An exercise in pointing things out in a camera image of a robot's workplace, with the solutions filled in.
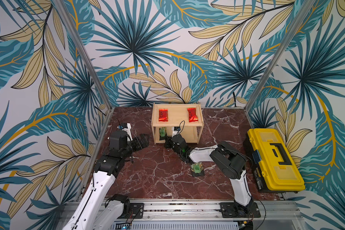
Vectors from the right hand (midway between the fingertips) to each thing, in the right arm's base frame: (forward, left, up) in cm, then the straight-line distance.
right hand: (164, 136), depth 94 cm
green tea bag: (+3, +1, -1) cm, 3 cm away
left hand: (-12, +11, +16) cm, 23 cm away
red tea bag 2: (+3, -17, +16) cm, 23 cm away
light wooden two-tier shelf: (+2, -3, +14) cm, 14 cm away
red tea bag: (+5, 0, +15) cm, 16 cm away
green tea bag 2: (-19, -20, -7) cm, 28 cm away
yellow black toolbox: (-27, -55, +9) cm, 62 cm away
